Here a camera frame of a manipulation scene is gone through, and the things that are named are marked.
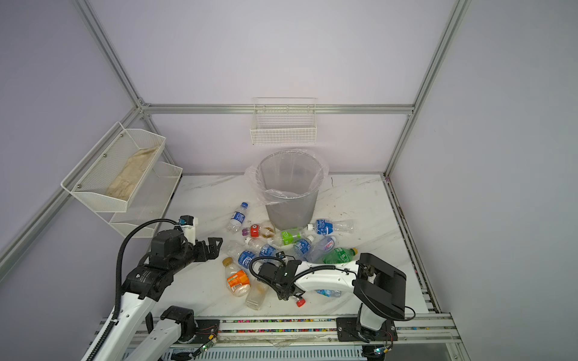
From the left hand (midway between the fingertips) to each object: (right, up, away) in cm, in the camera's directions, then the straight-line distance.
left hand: (208, 243), depth 75 cm
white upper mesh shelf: (-36, +23, +3) cm, 43 cm away
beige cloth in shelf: (-30, +20, +1) cm, 36 cm away
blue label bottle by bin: (+43, +3, +19) cm, 47 cm away
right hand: (+26, -18, +6) cm, 33 cm away
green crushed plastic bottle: (+47, -8, +12) cm, 50 cm away
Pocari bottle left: (+10, -8, +9) cm, 15 cm away
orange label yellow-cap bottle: (+8, -15, +7) cm, 18 cm away
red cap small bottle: (+16, 0, +22) cm, 28 cm away
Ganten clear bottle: (+39, -5, +13) cm, 42 cm away
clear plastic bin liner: (+25, +26, +22) cm, 42 cm away
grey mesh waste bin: (+29, +9, +16) cm, 34 cm away
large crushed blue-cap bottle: (+42, -19, +4) cm, 46 cm away
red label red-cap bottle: (+32, -22, +2) cm, 38 cm away
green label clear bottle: (+26, -1, +15) cm, 30 cm away
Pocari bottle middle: (+18, -5, +11) cm, 21 cm away
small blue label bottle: (+5, +6, +21) cm, 22 cm away
